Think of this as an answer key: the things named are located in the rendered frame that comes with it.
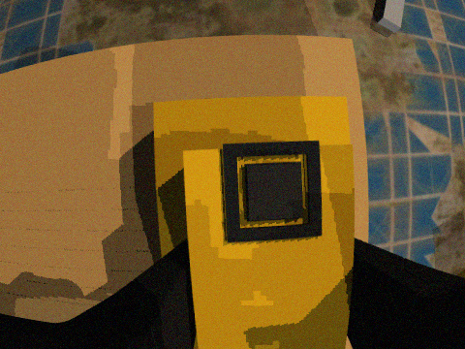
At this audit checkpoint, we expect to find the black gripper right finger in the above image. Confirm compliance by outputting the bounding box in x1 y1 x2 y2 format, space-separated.
348 238 465 349

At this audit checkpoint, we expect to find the tan rectangular panel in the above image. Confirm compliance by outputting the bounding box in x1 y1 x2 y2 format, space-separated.
0 35 369 323

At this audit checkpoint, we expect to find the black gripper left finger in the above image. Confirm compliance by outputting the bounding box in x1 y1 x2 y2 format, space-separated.
0 238 197 349

